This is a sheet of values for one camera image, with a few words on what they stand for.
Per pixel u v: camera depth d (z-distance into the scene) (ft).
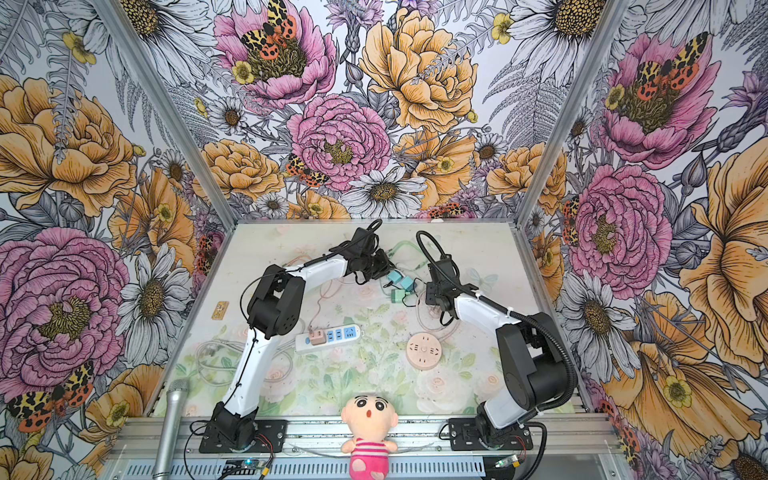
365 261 2.91
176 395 2.55
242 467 2.34
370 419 2.30
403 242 3.79
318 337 2.75
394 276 3.37
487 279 3.45
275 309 2.02
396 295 3.23
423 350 2.80
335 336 2.92
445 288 2.26
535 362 1.49
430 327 3.07
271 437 2.40
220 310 3.16
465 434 2.43
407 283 3.28
